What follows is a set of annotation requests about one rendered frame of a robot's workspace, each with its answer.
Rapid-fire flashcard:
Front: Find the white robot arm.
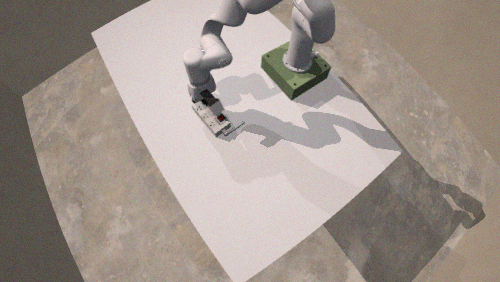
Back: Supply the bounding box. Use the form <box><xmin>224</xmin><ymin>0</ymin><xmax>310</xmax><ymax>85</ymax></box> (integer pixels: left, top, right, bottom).
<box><xmin>183</xmin><ymin>0</ymin><xmax>335</xmax><ymax>116</ymax></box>

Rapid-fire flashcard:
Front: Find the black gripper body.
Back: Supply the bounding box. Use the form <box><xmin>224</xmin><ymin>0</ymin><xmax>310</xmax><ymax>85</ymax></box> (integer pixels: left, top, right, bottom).
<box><xmin>187</xmin><ymin>73</ymin><xmax>216</xmax><ymax>102</ymax></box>

